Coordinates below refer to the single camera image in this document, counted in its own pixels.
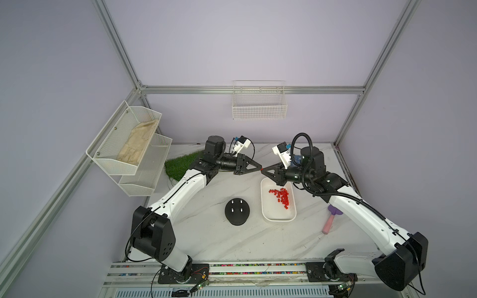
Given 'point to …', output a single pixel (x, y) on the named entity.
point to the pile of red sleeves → (282, 195)
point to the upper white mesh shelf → (119, 146)
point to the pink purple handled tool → (328, 224)
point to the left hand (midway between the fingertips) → (259, 170)
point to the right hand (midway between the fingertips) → (264, 173)
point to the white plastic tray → (279, 203)
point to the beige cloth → (132, 150)
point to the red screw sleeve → (261, 169)
